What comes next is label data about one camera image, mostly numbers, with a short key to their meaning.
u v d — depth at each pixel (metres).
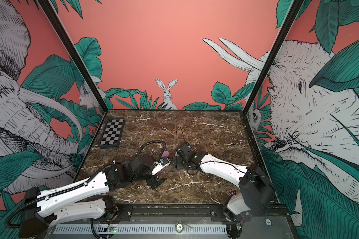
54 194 0.42
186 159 0.64
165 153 0.97
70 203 0.44
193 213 0.76
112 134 1.01
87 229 0.70
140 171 0.55
